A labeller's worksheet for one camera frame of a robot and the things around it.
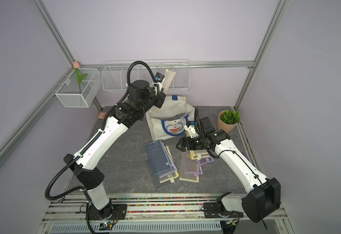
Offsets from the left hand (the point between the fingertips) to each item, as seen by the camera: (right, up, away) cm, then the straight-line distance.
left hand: (163, 88), depth 68 cm
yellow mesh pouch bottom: (+14, -42, +22) cm, 49 cm away
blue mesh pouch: (-5, -38, +25) cm, 46 cm away
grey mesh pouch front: (-4, -52, +14) cm, 54 cm away
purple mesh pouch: (+5, -43, +19) cm, 48 cm away
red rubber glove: (-54, -11, +49) cm, 74 cm away
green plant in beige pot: (+41, -14, +28) cm, 52 cm away
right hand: (+10, -28, +9) cm, 31 cm away
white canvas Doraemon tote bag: (+2, -14, +17) cm, 22 cm away
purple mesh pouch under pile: (+22, -41, +21) cm, 51 cm away
